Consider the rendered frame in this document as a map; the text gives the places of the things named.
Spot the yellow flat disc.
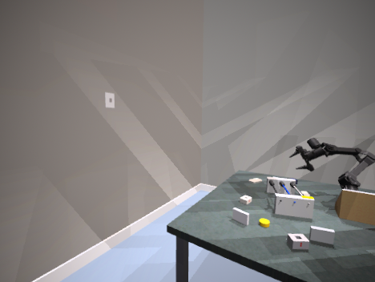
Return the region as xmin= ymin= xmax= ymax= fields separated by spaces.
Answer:
xmin=260 ymin=219 xmax=269 ymax=228

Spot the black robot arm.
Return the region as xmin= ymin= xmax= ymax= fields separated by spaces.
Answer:
xmin=307 ymin=138 xmax=375 ymax=191

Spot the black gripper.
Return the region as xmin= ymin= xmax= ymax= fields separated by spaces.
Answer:
xmin=289 ymin=146 xmax=317 ymax=171

